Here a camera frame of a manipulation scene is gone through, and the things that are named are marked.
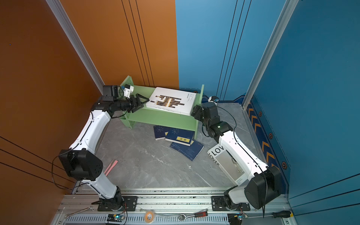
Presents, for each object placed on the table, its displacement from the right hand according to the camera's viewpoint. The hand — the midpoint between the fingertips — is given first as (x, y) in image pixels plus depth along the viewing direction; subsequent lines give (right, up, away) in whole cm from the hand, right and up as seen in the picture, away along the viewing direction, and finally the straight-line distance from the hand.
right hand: (197, 109), depth 79 cm
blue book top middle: (-10, -18, +17) cm, 27 cm away
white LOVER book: (+19, -33, +4) cm, 39 cm away
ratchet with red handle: (-8, -54, -10) cm, 56 cm away
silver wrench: (-67, -55, -9) cm, 87 cm away
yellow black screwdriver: (+43, -52, -11) cm, 69 cm away
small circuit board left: (-42, -56, -9) cm, 70 cm away
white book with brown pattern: (-14, +5, +4) cm, 15 cm away
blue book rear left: (-25, -15, +23) cm, 38 cm away
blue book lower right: (-3, -28, +12) cm, 30 cm away
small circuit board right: (+19, -56, -9) cm, 60 cm away
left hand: (-29, +5, 0) cm, 29 cm away
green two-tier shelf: (-35, -1, -1) cm, 35 cm away
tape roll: (-25, -55, -9) cm, 61 cm away
